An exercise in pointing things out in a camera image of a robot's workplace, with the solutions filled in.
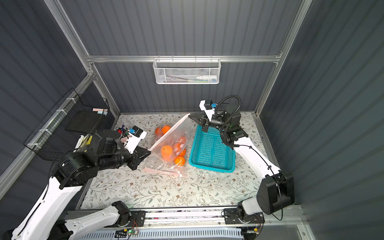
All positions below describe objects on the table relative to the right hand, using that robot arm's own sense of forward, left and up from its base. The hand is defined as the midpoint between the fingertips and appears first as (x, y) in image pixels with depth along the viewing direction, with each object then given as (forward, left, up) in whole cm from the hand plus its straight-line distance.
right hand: (193, 115), depth 67 cm
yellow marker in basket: (-8, +51, -10) cm, 52 cm away
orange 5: (-6, +9, -33) cm, 35 cm away
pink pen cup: (+9, +46, -24) cm, 53 cm away
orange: (+13, +19, -26) cm, 35 cm away
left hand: (-17, +18, -4) cm, 25 cm away
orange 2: (+12, +24, -27) cm, 38 cm away
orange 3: (-11, +13, -15) cm, 22 cm away
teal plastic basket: (+3, -10, -38) cm, 40 cm away
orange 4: (+6, +8, -29) cm, 30 cm away
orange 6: (-7, +8, -20) cm, 23 cm away
